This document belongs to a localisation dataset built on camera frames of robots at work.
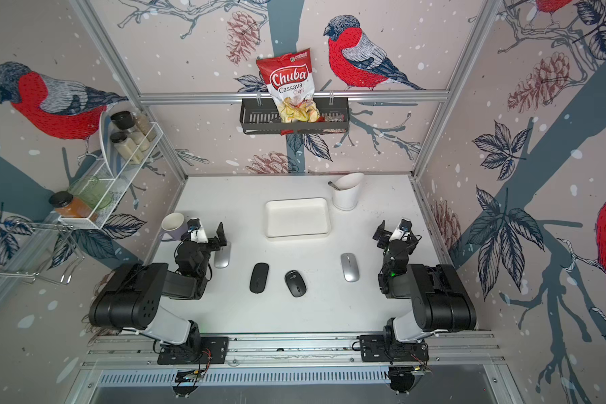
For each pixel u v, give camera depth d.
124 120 0.78
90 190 0.70
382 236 0.82
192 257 0.69
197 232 0.76
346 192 1.00
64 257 0.69
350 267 0.90
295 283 0.85
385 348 0.73
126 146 0.76
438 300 0.45
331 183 1.02
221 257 0.92
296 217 1.07
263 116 0.95
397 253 0.70
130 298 0.46
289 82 0.80
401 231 0.76
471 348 0.75
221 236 0.85
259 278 0.87
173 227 0.92
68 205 0.60
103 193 0.67
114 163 0.67
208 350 0.73
